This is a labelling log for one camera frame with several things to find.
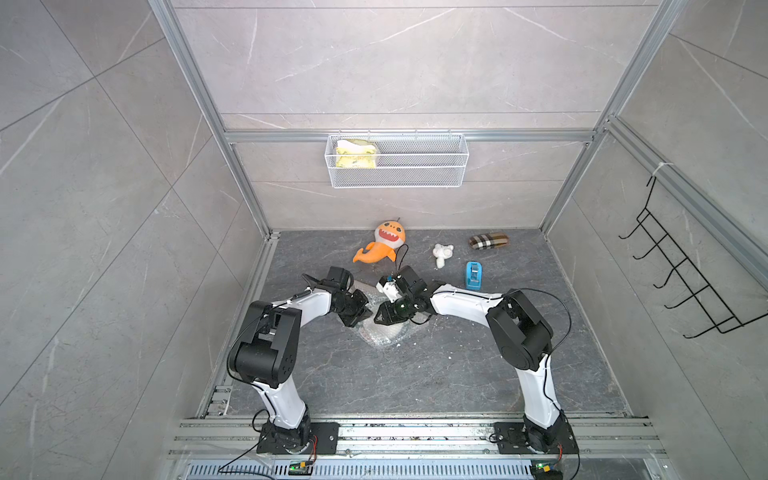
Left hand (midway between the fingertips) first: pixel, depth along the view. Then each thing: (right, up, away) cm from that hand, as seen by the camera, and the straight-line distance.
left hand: (377, 306), depth 94 cm
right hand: (+1, -4, -2) cm, 4 cm away
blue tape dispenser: (+34, +9, +10) cm, 37 cm away
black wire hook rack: (+71, +4, -35) cm, 79 cm away
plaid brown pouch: (+42, +22, +19) cm, 51 cm away
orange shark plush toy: (+4, +24, +14) cm, 28 cm away
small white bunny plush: (+24, +18, +17) cm, 34 cm away
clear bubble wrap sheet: (+4, -8, -6) cm, 10 cm away
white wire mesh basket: (+9, +49, +7) cm, 50 cm away
